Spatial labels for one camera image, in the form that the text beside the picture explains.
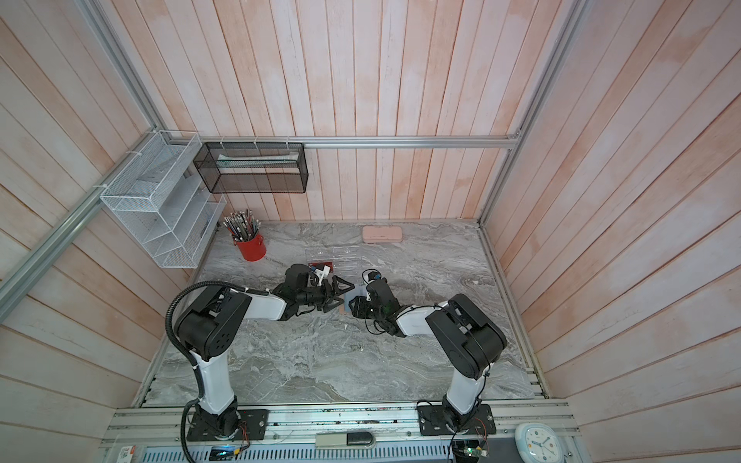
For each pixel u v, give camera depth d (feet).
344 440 2.24
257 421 2.40
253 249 3.51
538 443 2.25
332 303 2.94
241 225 3.19
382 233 3.76
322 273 3.02
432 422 2.40
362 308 2.75
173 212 2.68
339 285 2.84
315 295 2.77
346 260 3.51
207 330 1.69
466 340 1.59
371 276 2.82
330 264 3.23
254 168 3.43
